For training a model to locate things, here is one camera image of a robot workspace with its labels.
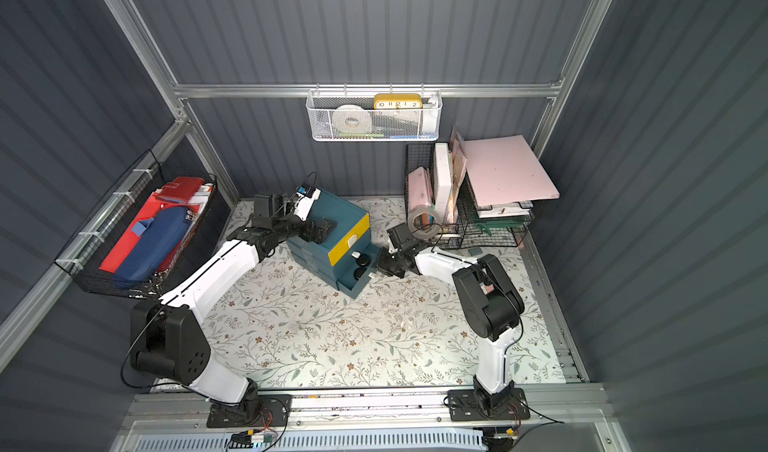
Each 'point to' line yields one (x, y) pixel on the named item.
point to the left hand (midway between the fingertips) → (325, 217)
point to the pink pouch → (420, 188)
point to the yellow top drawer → (356, 233)
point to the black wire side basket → (83, 258)
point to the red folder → (176, 193)
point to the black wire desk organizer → (473, 226)
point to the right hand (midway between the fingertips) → (381, 270)
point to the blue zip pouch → (151, 240)
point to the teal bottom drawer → (346, 282)
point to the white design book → (443, 191)
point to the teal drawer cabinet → (313, 257)
